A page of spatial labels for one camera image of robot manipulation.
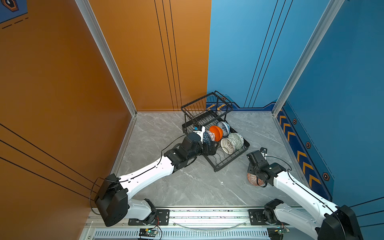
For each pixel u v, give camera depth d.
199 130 0.68
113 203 0.40
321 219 0.41
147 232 0.71
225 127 0.97
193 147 0.60
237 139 0.98
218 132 0.96
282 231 0.70
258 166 0.63
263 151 0.74
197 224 0.73
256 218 0.72
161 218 0.74
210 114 1.16
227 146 0.97
